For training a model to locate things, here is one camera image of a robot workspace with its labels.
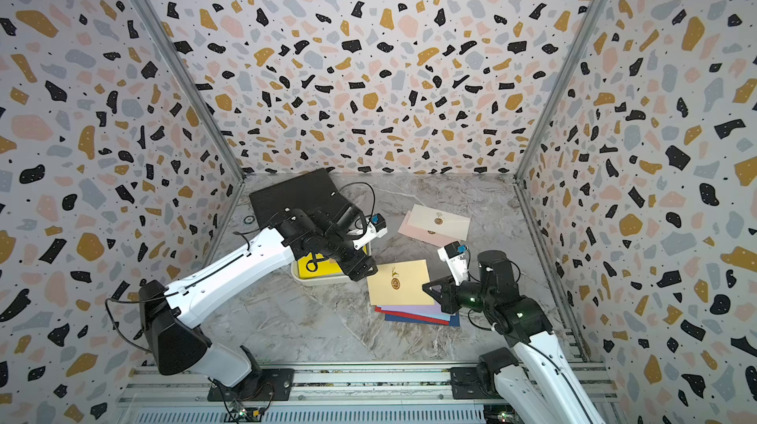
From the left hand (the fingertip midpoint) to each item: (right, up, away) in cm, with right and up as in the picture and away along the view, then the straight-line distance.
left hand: (371, 259), depth 74 cm
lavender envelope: (+15, -18, +12) cm, 26 cm away
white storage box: (-16, -10, +16) cm, 25 cm away
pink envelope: (+16, +3, +30) cm, 34 cm away
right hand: (+13, -6, -3) cm, 15 cm away
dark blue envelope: (+23, -20, +12) cm, 33 cm away
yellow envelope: (-10, +1, -13) cm, 17 cm away
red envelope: (+1, -17, +12) cm, 21 cm away
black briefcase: (-25, +19, +41) cm, 51 cm away
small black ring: (-48, +8, +33) cm, 58 cm away
